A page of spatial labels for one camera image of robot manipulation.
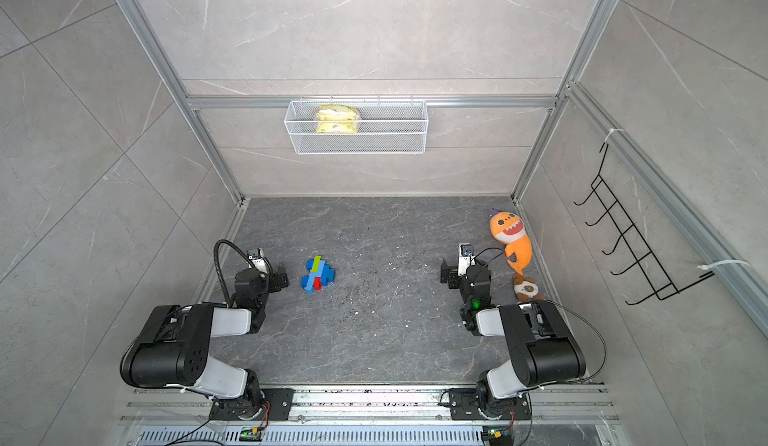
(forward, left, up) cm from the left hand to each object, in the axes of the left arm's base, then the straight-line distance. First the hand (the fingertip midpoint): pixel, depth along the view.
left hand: (268, 263), depth 94 cm
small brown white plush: (-11, -81, -3) cm, 82 cm away
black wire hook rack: (-12, -95, +25) cm, 99 cm away
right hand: (-1, -62, +1) cm, 62 cm away
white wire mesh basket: (+39, -38, +24) cm, 59 cm away
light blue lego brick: (-2, -15, -4) cm, 16 cm away
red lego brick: (-6, -16, -4) cm, 17 cm away
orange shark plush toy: (+10, -81, +1) cm, 81 cm away
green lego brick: (+1, -15, -4) cm, 15 cm away
